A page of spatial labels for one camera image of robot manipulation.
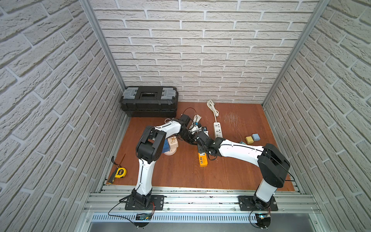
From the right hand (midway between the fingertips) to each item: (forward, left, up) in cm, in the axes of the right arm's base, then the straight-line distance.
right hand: (203, 144), depth 90 cm
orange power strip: (-9, +1, -4) cm, 9 cm away
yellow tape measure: (-14, +51, -3) cm, 52 cm away
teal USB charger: (+2, -28, -5) cm, 28 cm away
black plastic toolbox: (+30, +35, +12) cm, 47 cm away
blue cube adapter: (-1, +23, +2) cm, 23 cm away
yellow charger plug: (+4, -33, -5) cm, 34 cm away
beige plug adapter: (+1, +19, +3) cm, 19 cm away
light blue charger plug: (+6, -38, -4) cm, 39 cm away
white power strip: (+12, -13, -3) cm, 18 cm away
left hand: (+3, +2, -3) cm, 4 cm away
